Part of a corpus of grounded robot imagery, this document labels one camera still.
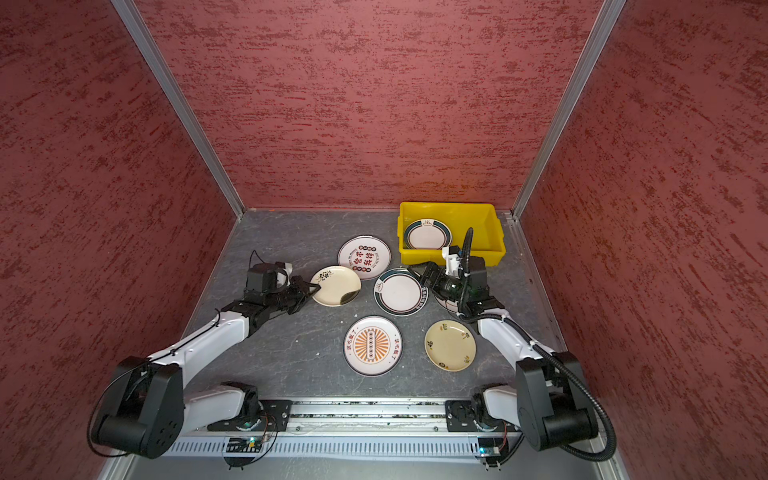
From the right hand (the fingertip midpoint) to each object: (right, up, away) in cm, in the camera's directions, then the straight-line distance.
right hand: (411, 279), depth 83 cm
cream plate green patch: (-21, -3, +4) cm, 22 cm away
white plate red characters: (-14, +5, +24) cm, 28 cm away
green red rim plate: (+8, +13, +29) cm, 33 cm away
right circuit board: (+19, -40, -13) cm, 46 cm away
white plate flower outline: (+14, -10, +12) cm, 21 cm away
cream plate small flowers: (+12, -20, +2) cm, 23 cm away
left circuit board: (-41, -38, -12) cm, 57 cm away
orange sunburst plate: (-11, -20, +2) cm, 23 cm away
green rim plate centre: (-4, -6, +15) cm, 16 cm away
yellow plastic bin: (+30, +20, +31) cm, 47 cm away
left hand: (-26, -4, +3) cm, 27 cm away
